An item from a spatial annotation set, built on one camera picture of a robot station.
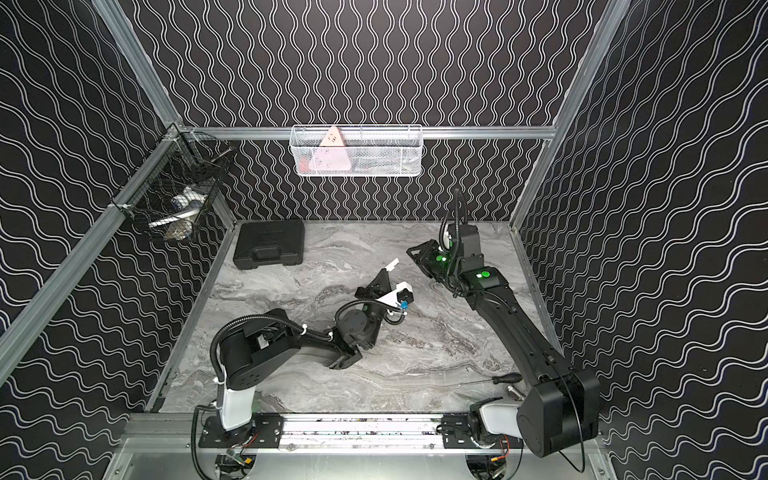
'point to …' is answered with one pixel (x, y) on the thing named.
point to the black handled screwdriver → (511, 378)
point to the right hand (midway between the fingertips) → (409, 250)
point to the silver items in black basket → (184, 208)
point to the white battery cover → (392, 264)
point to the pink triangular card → (332, 154)
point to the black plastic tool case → (264, 242)
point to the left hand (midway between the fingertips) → (379, 265)
